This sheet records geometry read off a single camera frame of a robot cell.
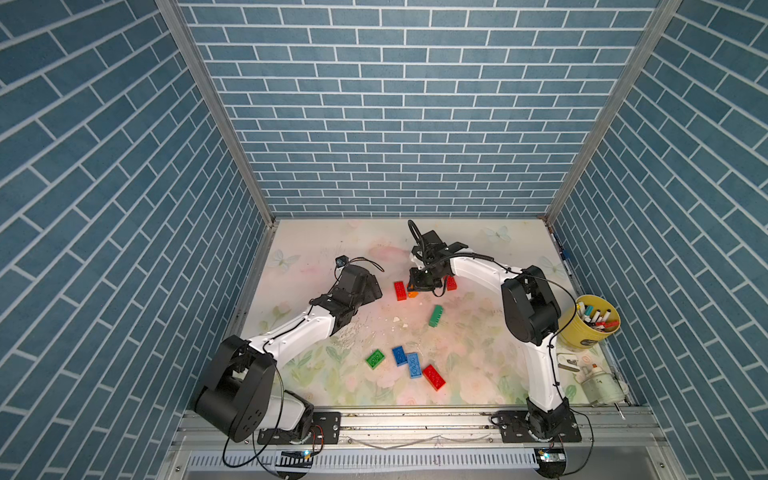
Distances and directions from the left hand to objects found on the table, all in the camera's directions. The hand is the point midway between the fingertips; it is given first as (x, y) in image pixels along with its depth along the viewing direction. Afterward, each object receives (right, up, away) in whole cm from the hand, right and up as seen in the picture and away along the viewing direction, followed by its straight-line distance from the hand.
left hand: (374, 286), depth 89 cm
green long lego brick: (+19, -9, +2) cm, 21 cm away
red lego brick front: (+17, -24, -8) cm, 30 cm away
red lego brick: (+8, -3, +9) cm, 12 cm away
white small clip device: (+55, -20, -5) cm, 59 cm away
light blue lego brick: (+12, -22, -4) cm, 25 cm away
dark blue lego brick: (+8, -20, -4) cm, 21 cm away
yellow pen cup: (+62, -8, -6) cm, 63 cm away
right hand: (+12, -2, +7) cm, 14 cm away
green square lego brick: (+1, -20, -5) cm, 21 cm away
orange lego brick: (+12, -3, +7) cm, 14 cm away
